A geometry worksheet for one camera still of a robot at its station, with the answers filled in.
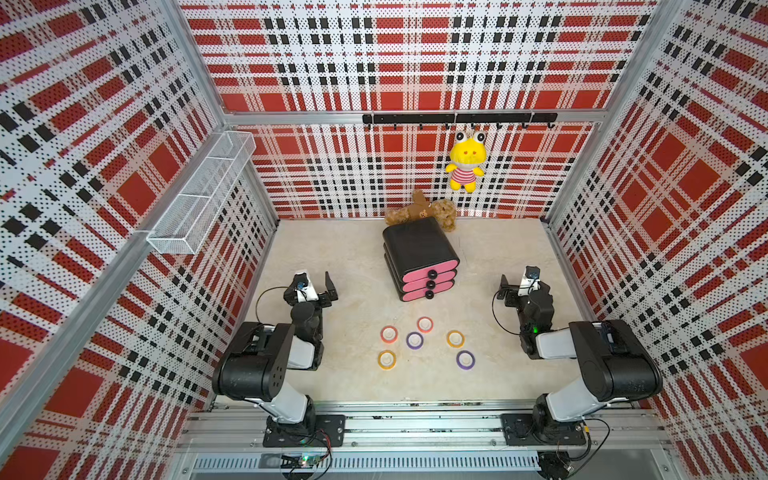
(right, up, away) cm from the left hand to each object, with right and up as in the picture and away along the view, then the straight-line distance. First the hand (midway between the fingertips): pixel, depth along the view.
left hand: (317, 275), depth 90 cm
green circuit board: (+2, -42, -20) cm, 47 cm away
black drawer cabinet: (+29, +9, +1) cm, 30 cm away
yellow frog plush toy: (+46, +37, +1) cm, 60 cm away
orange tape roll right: (+42, -21, -1) cm, 47 cm away
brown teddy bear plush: (+34, +24, +25) cm, 48 cm away
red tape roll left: (+21, -20, -1) cm, 29 cm away
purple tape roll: (+30, -20, -1) cm, 36 cm away
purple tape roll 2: (+45, -24, -4) cm, 51 cm away
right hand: (+64, 0, +2) cm, 64 cm away
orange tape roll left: (+21, -24, -5) cm, 33 cm away
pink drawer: (+35, +1, -4) cm, 35 cm away
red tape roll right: (+33, -16, +3) cm, 37 cm away
